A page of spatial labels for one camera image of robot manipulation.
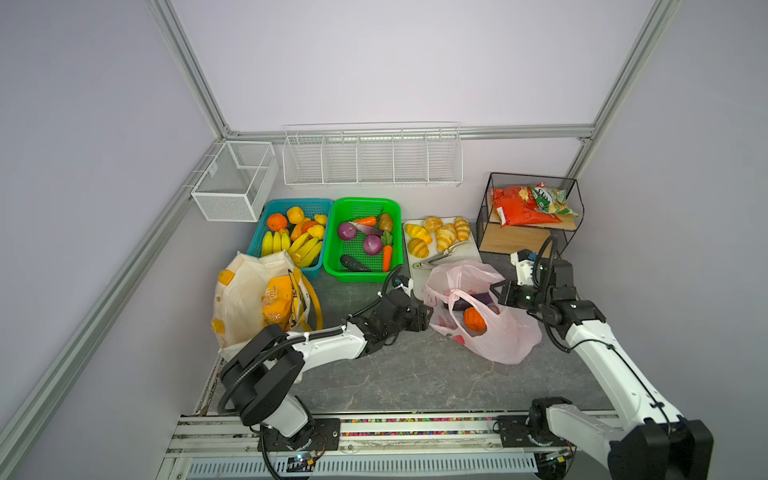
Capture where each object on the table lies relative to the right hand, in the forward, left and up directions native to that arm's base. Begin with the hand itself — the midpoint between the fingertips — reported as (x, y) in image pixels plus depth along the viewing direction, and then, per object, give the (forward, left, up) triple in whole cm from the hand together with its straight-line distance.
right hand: (493, 288), depth 80 cm
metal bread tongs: (+20, +18, -15) cm, 31 cm away
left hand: (-3, +18, -8) cm, 20 cm away
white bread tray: (+16, +19, -17) cm, 30 cm away
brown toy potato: (+38, +31, -12) cm, 50 cm away
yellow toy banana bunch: (+23, +60, -11) cm, 65 cm away
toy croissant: (+32, +8, -14) cm, 36 cm away
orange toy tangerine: (+34, +71, -7) cm, 79 cm away
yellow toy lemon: (+30, +56, -8) cm, 64 cm away
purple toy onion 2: (+33, +46, -12) cm, 58 cm away
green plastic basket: (+30, +39, -13) cm, 51 cm away
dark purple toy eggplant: (-7, +10, +4) cm, 13 cm away
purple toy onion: (+26, +35, -12) cm, 46 cm away
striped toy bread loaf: (+35, +19, -15) cm, 42 cm away
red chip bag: (+30, -13, +3) cm, 33 cm away
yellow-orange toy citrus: (+38, +65, -8) cm, 76 cm away
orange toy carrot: (+23, +30, -15) cm, 41 cm away
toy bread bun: (+38, +13, -13) cm, 43 cm away
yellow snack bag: (-1, +61, -5) cm, 61 cm away
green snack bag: (+31, -24, +4) cm, 39 cm away
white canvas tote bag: (-4, +71, -5) cm, 72 cm away
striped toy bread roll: (+26, +19, -14) cm, 35 cm away
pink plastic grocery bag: (-13, -2, -1) cm, 13 cm away
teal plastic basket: (+43, +61, -8) cm, 75 cm away
